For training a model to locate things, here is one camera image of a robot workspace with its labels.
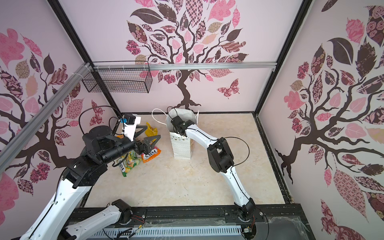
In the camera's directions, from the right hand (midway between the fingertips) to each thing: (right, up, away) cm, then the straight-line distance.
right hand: (180, 139), depth 98 cm
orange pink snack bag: (-21, -12, -5) cm, 25 cm away
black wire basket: (-53, +47, +24) cm, 75 cm away
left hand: (-7, +5, -38) cm, 39 cm away
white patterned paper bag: (+3, -3, -15) cm, 16 cm away
